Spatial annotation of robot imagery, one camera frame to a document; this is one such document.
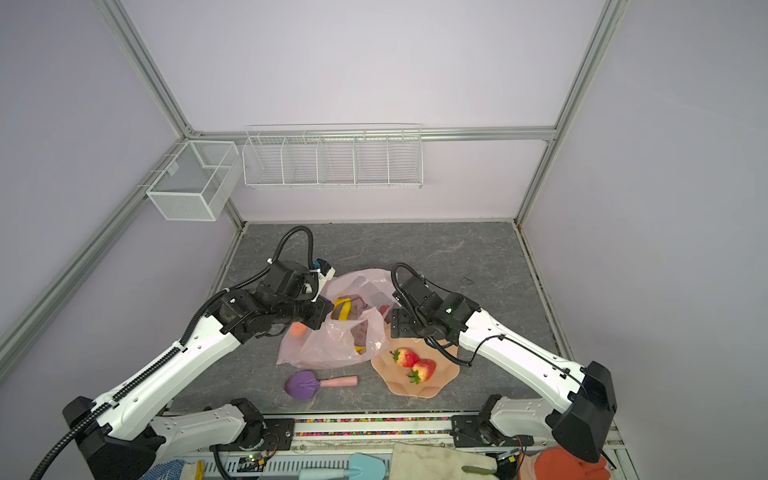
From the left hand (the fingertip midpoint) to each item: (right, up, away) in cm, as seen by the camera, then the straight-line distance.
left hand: (330, 311), depth 72 cm
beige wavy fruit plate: (+16, -19, +8) cm, 26 cm away
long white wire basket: (-5, +47, +27) cm, 54 cm away
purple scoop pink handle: (-9, -22, +8) cm, 25 cm away
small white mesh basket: (-50, +37, +25) cm, 67 cm away
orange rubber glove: (+53, -34, -4) cm, 63 cm away
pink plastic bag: (+8, -7, +3) cm, 11 cm away
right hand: (+19, -4, +3) cm, 20 cm away
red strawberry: (+23, -17, +7) cm, 30 cm away
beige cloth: (+21, -36, -2) cm, 42 cm away
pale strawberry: (+19, -15, +10) cm, 26 cm away
